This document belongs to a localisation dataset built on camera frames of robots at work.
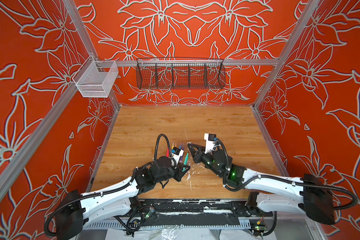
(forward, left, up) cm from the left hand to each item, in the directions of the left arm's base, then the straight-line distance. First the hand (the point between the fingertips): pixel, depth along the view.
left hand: (189, 167), depth 72 cm
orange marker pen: (+18, +11, -14) cm, 26 cm away
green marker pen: (+1, +2, +3) cm, 4 cm away
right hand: (+6, +3, +9) cm, 11 cm away
